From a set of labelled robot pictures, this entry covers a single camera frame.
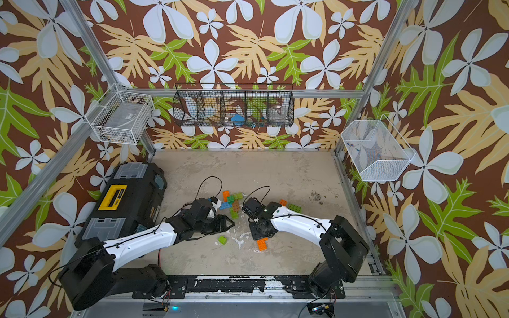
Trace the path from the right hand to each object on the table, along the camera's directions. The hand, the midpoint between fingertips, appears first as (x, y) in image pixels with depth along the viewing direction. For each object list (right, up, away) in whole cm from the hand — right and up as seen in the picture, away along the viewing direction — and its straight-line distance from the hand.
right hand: (256, 233), depth 85 cm
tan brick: (-10, +10, +11) cm, 18 cm away
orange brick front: (-15, +15, +14) cm, 26 cm away
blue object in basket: (-9, +52, +11) cm, 54 cm away
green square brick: (-12, +13, +10) cm, 21 cm away
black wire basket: (-13, +60, +13) cm, 63 cm away
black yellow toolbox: (-52, +15, -5) cm, 54 cm away
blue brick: (-15, +11, +8) cm, 20 cm away
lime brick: (-9, +14, +14) cm, 22 cm away
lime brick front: (-11, +6, +8) cm, 15 cm away
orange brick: (+2, -4, -2) cm, 5 cm away
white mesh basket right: (+52, +36, -1) cm, 64 cm away
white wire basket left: (-60, +51, +1) cm, 78 cm away
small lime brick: (-14, -3, -1) cm, 15 cm away
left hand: (-10, +5, -2) cm, 11 cm away
